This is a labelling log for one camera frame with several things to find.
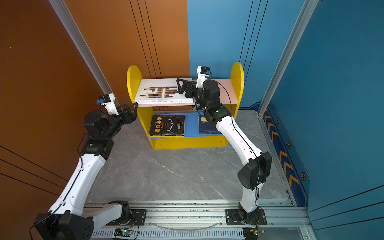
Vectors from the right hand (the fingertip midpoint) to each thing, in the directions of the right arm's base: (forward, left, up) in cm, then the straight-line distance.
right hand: (181, 81), depth 69 cm
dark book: (-2, +12, -29) cm, 31 cm away
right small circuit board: (-54, -32, -48) cm, 79 cm away
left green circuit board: (-53, +29, -48) cm, 77 cm away
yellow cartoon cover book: (-9, +12, -31) cm, 34 cm away
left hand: (-8, +23, -5) cm, 25 cm away
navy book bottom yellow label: (-4, -12, -30) cm, 32 cm away
